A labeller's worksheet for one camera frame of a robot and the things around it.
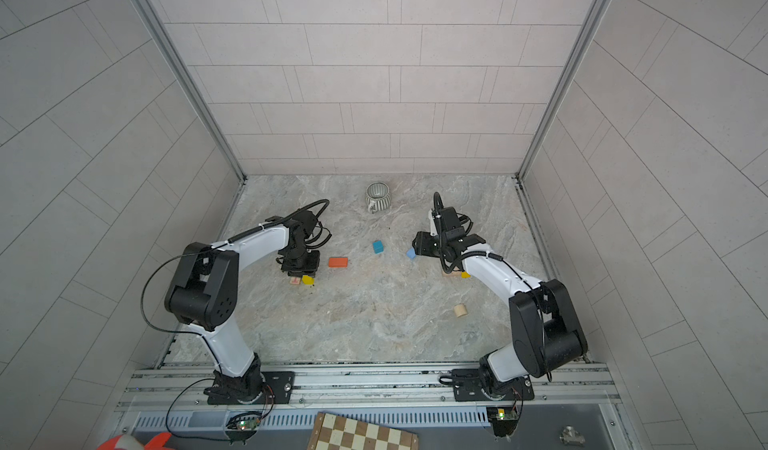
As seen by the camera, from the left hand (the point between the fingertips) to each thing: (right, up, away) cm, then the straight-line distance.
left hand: (319, 268), depth 92 cm
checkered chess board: (+11, -29, -29) cm, 42 cm away
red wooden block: (+6, +1, +2) cm, 6 cm away
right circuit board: (+49, -29, -24) cm, 62 cm away
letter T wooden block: (-6, -2, -5) cm, 8 cm away
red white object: (-31, -28, -32) cm, 52 cm away
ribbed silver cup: (+17, +22, +11) cm, 30 cm away
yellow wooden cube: (-2, -2, -6) cm, 7 cm away
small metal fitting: (+62, -30, -28) cm, 75 cm away
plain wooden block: (+37, +6, -29) cm, 47 cm away
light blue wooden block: (+29, +4, +3) cm, 29 cm away
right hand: (+31, +8, -4) cm, 32 cm away
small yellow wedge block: (+39, +6, -32) cm, 50 cm away
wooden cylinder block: (+42, -10, -9) cm, 44 cm away
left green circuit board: (-9, -28, -28) cm, 40 cm away
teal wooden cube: (+18, +6, +5) cm, 20 cm away
